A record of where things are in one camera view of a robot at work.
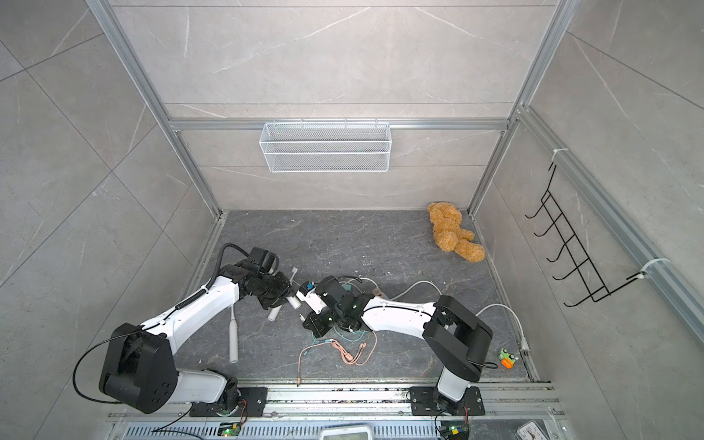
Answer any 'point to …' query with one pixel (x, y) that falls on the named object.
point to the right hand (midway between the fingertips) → (308, 325)
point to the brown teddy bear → (449, 233)
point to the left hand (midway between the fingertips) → (299, 289)
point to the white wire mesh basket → (325, 148)
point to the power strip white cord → (523, 345)
